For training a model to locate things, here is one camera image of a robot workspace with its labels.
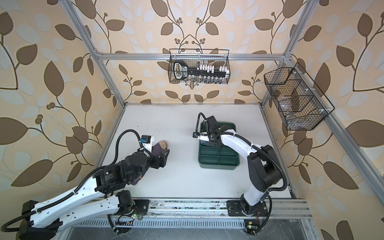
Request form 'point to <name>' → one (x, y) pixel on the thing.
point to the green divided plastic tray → (214, 155)
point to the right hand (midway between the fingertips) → (212, 136)
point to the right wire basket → (302, 105)
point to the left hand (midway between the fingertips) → (163, 150)
